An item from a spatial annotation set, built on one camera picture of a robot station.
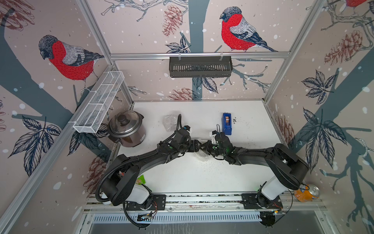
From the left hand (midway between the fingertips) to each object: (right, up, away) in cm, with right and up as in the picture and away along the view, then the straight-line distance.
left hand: (200, 142), depth 85 cm
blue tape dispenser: (+20, +10, +16) cm, 27 cm away
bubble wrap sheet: (+1, -7, -1) cm, 8 cm away
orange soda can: (+50, -21, -17) cm, 57 cm away
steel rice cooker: (-44, +8, -1) cm, 44 cm away
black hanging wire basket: (+2, +52, +19) cm, 55 cm away
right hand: (-1, -2, +2) cm, 3 cm away
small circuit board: (-29, -35, -14) cm, 47 cm away
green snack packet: (-34, -20, -5) cm, 40 cm away
